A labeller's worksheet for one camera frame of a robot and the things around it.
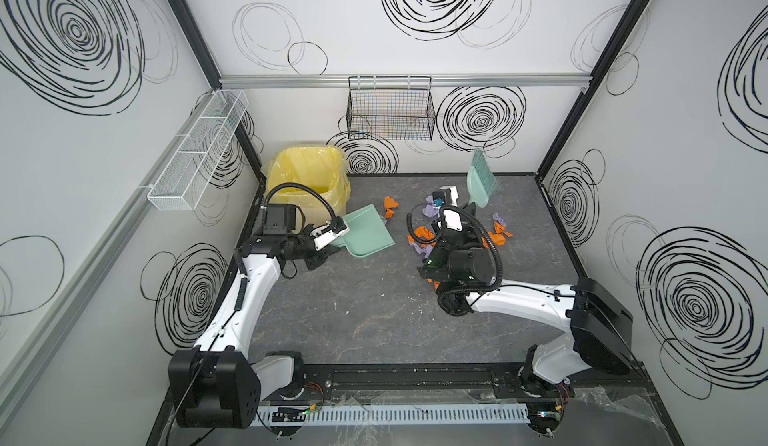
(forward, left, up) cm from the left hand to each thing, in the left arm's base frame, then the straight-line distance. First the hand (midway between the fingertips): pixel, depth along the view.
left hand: (332, 240), depth 81 cm
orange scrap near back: (+26, -15, -15) cm, 33 cm away
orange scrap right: (+12, -52, -16) cm, 55 cm away
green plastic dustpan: (+2, -10, +1) cm, 10 cm away
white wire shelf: (+6, +36, +16) cm, 40 cm away
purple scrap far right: (+21, -54, -16) cm, 60 cm away
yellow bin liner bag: (+27, +8, +2) cm, 28 cm away
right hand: (+1, -35, +16) cm, 39 cm away
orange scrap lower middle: (-18, -25, +15) cm, 35 cm away
